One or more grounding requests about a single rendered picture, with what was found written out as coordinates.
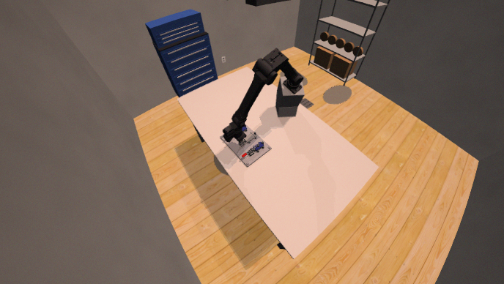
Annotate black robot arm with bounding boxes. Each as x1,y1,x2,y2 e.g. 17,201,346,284
223,48,304,143

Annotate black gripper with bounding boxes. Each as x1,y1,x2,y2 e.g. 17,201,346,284
234,129,247,143

